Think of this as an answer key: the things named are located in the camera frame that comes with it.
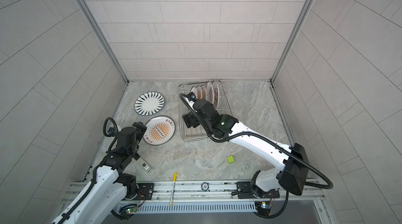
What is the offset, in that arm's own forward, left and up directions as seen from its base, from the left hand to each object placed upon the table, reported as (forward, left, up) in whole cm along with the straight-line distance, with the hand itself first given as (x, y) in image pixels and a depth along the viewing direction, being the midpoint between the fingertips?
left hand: (145, 124), depth 82 cm
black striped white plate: (+21, +6, -10) cm, 24 cm away
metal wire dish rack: (-1, -27, -9) cm, 28 cm away
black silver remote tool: (-19, -2, -7) cm, 20 cm away
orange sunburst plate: (+2, -5, -11) cm, 12 cm away
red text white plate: (+23, -34, -1) cm, 41 cm away
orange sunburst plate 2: (+24, -24, 0) cm, 34 cm away
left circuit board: (-36, -2, -7) cm, 37 cm away
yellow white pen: (-24, -17, -11) cm, 31 cm away
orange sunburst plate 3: (+22, -28, 0) cm, 35 cm away
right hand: (+1, -25, +12) cm, 28 cm away
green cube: (-15, -45, -9) cm, 48 cm away
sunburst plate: (+21, -31, +1) cm, 37 cm away
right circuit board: (-35, -58, -10) cm, 69 cm away
